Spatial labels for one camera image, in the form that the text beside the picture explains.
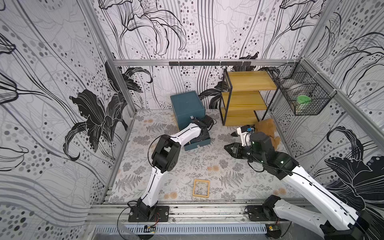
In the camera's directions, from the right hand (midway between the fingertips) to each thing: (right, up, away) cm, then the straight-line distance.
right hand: (226, 146), depth 71 cm
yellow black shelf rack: (+21, +30, +33) cm, 49 cm away
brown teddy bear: (+33, +9, +25) cm, 42 cm away
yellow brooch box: (-12, -25, +11) cm, 30 cm away
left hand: (-11, +2, +29) cm, 31 cm away
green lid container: (+43, +24, +9) cm, 50 cm away
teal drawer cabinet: (-20, +21, +23) cm, 37 cm away
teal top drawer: (-20, +14, +22) cm, 33 cm away
